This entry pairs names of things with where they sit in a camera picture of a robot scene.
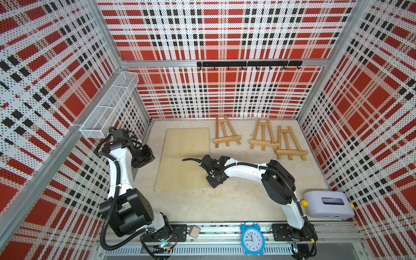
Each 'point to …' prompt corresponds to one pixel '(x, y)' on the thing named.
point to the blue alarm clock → (253, 238)
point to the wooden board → (175, 174)
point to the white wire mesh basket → (99, 122)
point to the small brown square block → (194, 231)
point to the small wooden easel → (303, 153)
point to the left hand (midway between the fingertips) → (156, 157)
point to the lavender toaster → (329, 205)
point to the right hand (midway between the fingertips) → (218, 180)
